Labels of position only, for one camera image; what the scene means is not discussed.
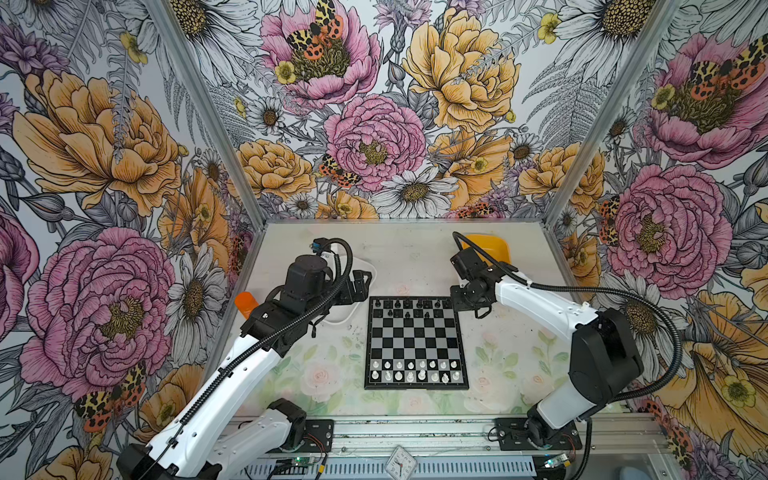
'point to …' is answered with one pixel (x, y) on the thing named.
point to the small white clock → (400, 464)
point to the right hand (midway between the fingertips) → (462, 311)
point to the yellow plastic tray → (494, 245)
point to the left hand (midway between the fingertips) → (354, 287)
